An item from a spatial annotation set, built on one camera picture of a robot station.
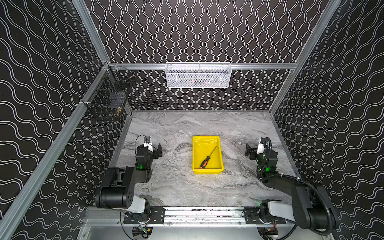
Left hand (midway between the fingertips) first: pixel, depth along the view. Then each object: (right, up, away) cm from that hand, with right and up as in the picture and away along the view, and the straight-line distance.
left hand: (156, 144), depth 92 cm
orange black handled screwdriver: (+30, -10, -2) cm, 32 cm away
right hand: (+61, 0, -3) cm, 61 cm away
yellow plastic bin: (+29, -3, +8) cm, 30 cm away
